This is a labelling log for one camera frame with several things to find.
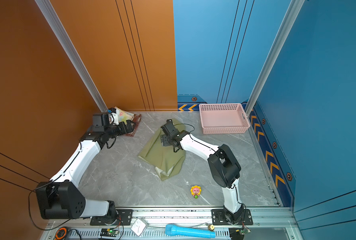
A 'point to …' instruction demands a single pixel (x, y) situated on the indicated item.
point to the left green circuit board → (109, 232)
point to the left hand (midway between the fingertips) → (130, 123)
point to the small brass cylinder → (211, 227)
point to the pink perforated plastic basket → (223, 118)
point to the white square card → (138, 227)
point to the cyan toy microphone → (171, 230)
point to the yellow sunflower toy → (195, 191)
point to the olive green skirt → (166, 162)
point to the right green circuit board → (243, 231)
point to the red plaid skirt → (136, 119)
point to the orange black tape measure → (60, 233)
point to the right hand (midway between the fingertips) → (167, 138)
